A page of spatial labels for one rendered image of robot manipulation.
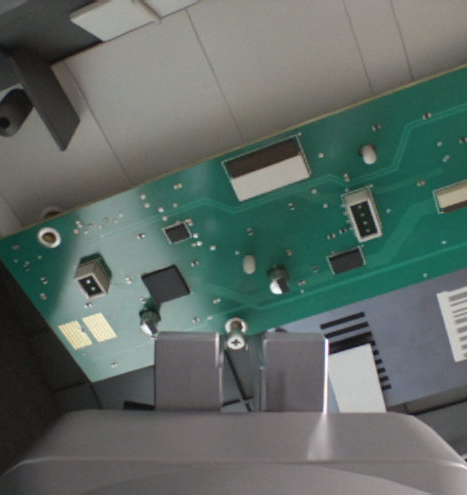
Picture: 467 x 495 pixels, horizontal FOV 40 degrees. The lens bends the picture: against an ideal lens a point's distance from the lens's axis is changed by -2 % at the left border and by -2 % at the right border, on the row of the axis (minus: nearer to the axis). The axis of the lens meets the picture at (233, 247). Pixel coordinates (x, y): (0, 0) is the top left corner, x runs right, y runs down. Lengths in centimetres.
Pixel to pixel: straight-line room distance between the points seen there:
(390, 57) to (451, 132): 2
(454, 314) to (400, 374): 3
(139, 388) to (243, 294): 9
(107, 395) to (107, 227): 11
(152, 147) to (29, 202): 4
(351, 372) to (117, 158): 10
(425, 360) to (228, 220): 9
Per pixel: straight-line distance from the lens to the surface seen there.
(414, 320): 20
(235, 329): 18
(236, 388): 24
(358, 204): 16
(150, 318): 18
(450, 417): 25
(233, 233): 17
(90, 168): 17
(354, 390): 22
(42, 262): 18
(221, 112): 16
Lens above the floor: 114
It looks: 12 degrees down
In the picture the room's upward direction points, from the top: 71 degrees clockwise
